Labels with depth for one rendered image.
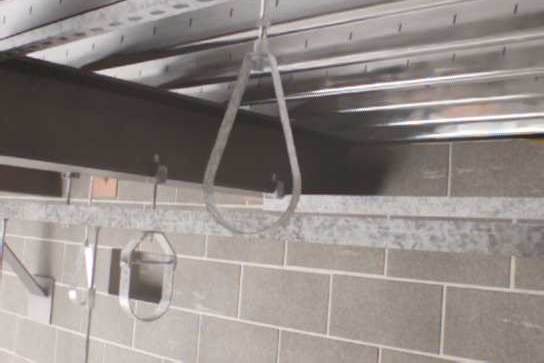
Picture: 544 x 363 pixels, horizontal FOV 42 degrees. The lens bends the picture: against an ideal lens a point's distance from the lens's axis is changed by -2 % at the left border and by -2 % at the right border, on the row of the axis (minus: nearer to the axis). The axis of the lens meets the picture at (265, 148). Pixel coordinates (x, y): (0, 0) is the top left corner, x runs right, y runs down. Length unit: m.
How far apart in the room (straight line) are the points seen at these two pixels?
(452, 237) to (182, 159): 0.97
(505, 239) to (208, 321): 1.89
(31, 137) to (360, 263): 1.12
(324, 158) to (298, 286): 0.46
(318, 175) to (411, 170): 0.28
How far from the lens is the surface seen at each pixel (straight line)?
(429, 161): 2.14
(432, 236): 1.00
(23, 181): 3.63
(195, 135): 1.84
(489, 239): 0.96
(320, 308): 2.35
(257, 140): 1.99
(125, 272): 1.61
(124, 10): 1.05
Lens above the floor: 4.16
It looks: 7 degrees up
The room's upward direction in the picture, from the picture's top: 4 degrees clockwise
